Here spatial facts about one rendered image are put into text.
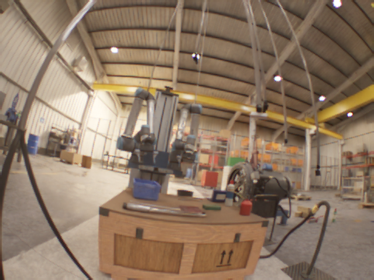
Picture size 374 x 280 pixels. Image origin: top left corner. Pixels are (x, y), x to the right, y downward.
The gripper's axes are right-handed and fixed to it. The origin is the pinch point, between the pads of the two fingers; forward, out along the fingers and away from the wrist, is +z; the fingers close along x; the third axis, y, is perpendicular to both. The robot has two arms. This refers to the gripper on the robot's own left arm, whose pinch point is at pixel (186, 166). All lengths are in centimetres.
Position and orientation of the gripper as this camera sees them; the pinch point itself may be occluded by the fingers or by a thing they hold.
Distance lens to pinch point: 136.7
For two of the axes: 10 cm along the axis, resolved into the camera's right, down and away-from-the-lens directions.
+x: 9.4, 2.9, 1.5
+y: 2.9, -5.3, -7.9
